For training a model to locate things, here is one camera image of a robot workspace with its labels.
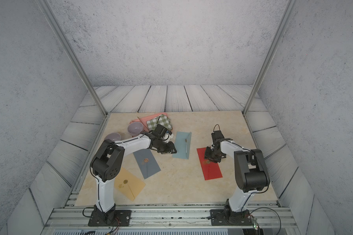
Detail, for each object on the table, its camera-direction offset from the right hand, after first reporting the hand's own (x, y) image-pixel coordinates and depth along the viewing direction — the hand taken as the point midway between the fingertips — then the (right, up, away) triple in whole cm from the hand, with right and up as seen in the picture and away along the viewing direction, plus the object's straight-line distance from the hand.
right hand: (207, 157), depth 94 cm
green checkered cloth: (-32, +25, +22) cm, 46 cm away
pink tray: (-46, +24, +21) cm, 56 cm away
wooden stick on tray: (-45, +21, +17) cm, 52 cm away
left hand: (-19, +4, -1) cm, 19 cm away
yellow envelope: (-47, -13, -9) cm, 49 cm away
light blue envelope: (-16, +8, +8) cm, 19 cm away
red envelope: (+2, -7, -4) cm, 8 cm away
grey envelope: (-38, -3, 0) cm, 38 cm away
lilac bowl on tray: (-49, +18, +12) cm, 54 cm away
